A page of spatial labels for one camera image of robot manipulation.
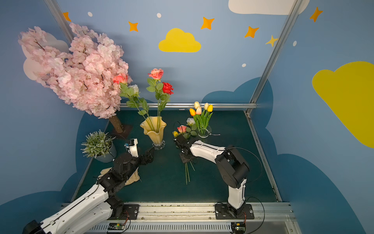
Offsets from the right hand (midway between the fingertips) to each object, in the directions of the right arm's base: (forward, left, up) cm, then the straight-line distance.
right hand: (189, 155), depth 93 cm
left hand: (-4, +23, +16) cm, 28 cm away
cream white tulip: (+21, -9, +23) cm, 33 cm away
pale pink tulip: (+14, -5, +26) cm, 30 cm away
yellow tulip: (+18, -11, +25) cm, 33 cm away
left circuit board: (-40, +34, -3) cm, 52 cm away
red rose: (+19, +15, +30) cm, 39 cm away
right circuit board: (-36, -28, -6) cm, 46 cm away
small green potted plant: (-4, +51, +14) cm, 53 cm away
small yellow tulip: (+15, +11, +2) cm, 19 cm away
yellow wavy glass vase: (+12, +23, +14) cm, 29 cm away
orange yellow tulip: (+13, -2, +26) cm, 29 cm away
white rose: (+26, 0, +2) cm, 26 cm away
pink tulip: (+11, -7, +11) cm, 17 cm away
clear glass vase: (+12, -9, +11) cm, 18 cm away
